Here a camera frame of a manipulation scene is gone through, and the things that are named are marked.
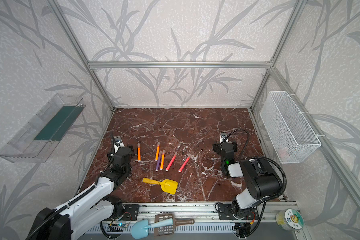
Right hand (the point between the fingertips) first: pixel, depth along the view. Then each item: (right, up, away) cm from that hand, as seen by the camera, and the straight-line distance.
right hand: (225, 135), depth 94 cm
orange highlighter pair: (-44, -11, +1) cm, 45 cm away
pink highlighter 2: (-28, -19, -5) cm, 34 cm away
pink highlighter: (-34, -16, -3) cm, 38 cm away
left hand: (-61, -2, -10) cm, 62 cm away
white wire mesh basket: (+20, +3, -33) cm, 39 cm away
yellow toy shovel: (-34, -26, -13) cm, 45 cm away
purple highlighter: (-42, -16, -3) cm, 45 cm away
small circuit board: (-55, -40, -24) cm, 72 cm away
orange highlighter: (-40, -18, -5) cm, 44 cm away
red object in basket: (+23, -7, -21) cm, 32 cm away
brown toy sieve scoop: (-33, -42, -25) cm, 59 cm away
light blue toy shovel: (-46, -41, -26) cm, 67 cm away
